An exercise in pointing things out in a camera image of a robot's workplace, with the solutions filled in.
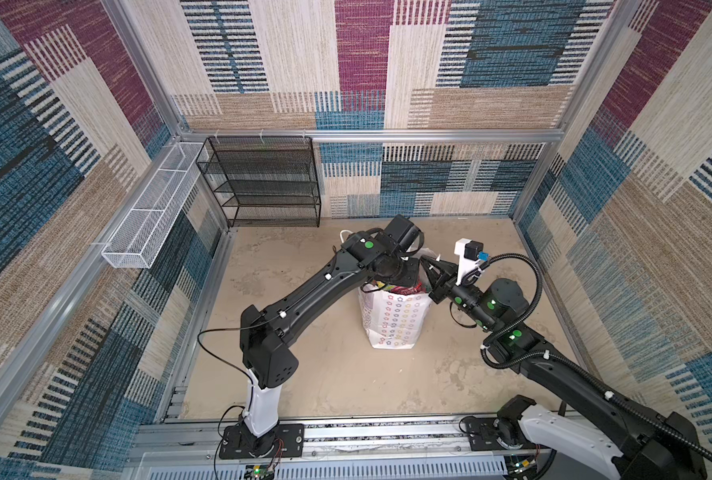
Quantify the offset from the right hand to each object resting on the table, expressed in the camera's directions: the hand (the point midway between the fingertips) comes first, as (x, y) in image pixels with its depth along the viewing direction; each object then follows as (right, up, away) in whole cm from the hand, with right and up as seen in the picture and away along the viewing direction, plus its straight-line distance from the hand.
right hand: (419, 263), depth 70 cm
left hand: (0, -3, +6) cm, 7 cm away
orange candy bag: (+1, -7, +10) cm, 12 cm away
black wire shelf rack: (-49, +28, +42) cm, 70 cm away
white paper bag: (-5, -15, +8) cm, 18 cm away
